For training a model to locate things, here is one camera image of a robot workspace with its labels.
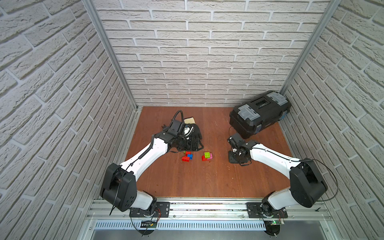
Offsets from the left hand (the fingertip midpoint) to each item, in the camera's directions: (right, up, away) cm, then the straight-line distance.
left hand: (199, 145), depth 80 cm
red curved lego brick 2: (-8, -10, +10) cm, 16 cm away
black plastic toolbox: (+32, +15, +10) cm, 37 cm away
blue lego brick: (-5, -8, +10) cm, 14 cm away
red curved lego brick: (-7, -6, +12) cm, 15 cm away
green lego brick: (+5, -7, +8) cm, 11 cm away
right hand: (+21, -10, +8) cm, 25 cm away
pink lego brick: (+7, -8, +9) cm, 14 cm away
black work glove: (-4, +4, +21) cm, 21 cm away
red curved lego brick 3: (+3, -10, +11) cm, 15 cm away
